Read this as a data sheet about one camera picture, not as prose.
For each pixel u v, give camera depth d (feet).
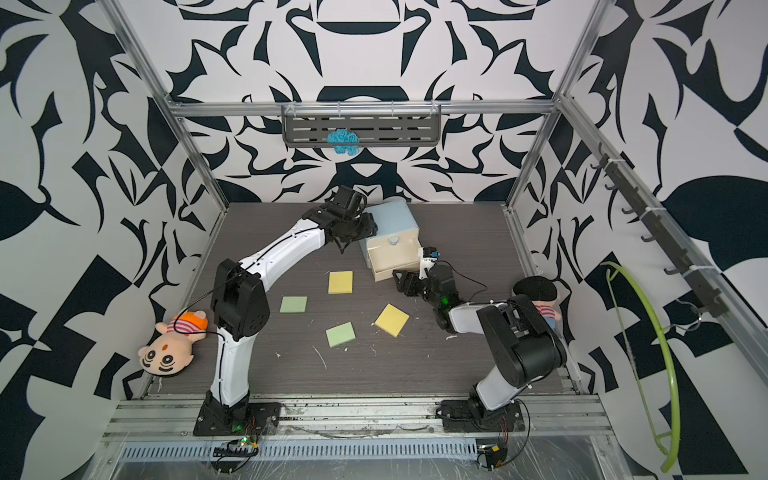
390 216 3.11
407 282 2.70
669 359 1.72
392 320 2.99
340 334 2.86
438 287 2.41
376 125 3.07
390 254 3.15
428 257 2.72
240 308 1.74
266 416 2.44
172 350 2.55
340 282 3.24
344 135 2.94
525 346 1.53
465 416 2.43
